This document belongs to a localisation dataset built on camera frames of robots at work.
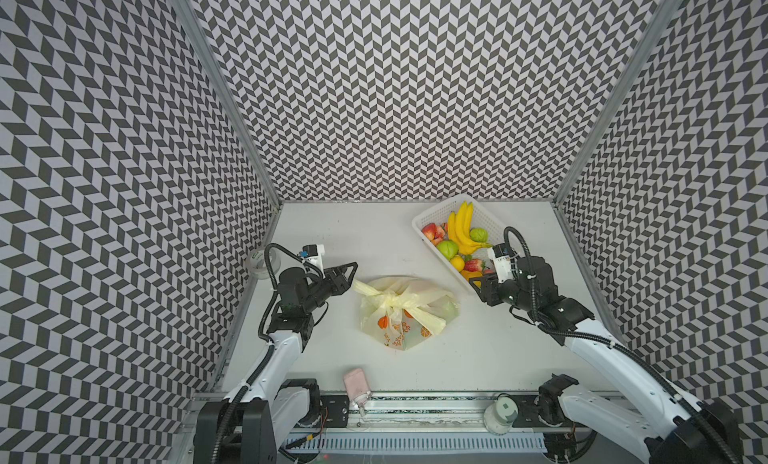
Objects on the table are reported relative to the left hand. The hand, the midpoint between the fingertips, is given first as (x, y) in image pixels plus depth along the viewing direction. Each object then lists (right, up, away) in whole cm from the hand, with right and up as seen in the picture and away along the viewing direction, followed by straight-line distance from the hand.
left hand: (353, 266), depth 81 cm
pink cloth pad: (+3, -27, -11) cm, 29 cm away
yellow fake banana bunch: (+33, +10, +18) cm, 39 cm away
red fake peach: (+25, +9, +21) cm, 33 cm away
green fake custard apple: (+28, +4, +12) cm, 31 cm away
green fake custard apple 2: (+40, +8, +20) cm, 46 cm away
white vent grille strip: (+21, -40, -12) cm, 47 cm away
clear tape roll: (-35, -1, +17) cm, 39 cm away
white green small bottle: (+35, -30, -18) cm, 49 cm away
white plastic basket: (+42, +14, +23) cm, 50 cm away
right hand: (+34, -5, -2) cm, 34 cm away
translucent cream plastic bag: (+14, -11, -4) cm, 18 cm away
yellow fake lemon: (+31, 0, +12) cm, 33 cm away
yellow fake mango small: (+34, -3, +8) cm, 35 cm away
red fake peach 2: (+36, -1, +12) cm, 38 cm away
